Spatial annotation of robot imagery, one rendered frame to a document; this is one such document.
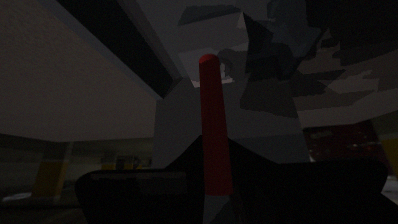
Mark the dark red peg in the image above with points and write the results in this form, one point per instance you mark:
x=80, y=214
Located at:
x=217, y=166

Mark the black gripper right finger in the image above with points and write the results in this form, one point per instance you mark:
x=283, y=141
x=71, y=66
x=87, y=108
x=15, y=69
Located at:
x=263, y=190

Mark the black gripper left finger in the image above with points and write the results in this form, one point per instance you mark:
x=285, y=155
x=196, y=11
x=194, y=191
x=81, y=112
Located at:
x=176, y=191

